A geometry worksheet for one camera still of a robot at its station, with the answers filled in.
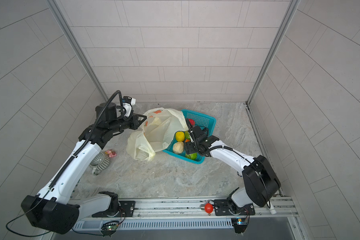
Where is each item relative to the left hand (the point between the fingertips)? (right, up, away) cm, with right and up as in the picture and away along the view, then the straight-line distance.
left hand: (149, 115), depth 71 cm
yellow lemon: (+14, -13, +21) cm, 28 cm away
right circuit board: (+43, -50, -3) cm, 66 cm away
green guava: (+22, -23, +13) cm, 34 cm away
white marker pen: (+58, -45, -1) cm, 73 cm away
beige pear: (+13, -19, +16) cm, 28 cm away
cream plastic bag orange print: (0, -7, +23) cm, 24 cm away
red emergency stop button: (+28, -44, -1) cm, 52 cm away
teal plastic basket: (+28, -3, +29) cm, 40 cm away
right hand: (+20, -18, +16) cm, 31 cm away
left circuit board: (-15, -49, -6) cm, 51 cm away
